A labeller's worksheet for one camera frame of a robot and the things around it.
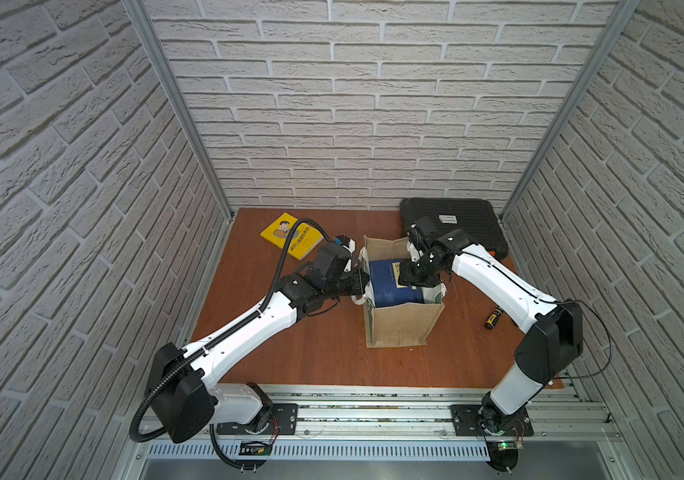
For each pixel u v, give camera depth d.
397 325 0.80
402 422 0.76
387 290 0.83
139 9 0.69
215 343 0.43
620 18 0.70
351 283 0.67
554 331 0.43
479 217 1.11
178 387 0.39
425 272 0.69
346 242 0.69
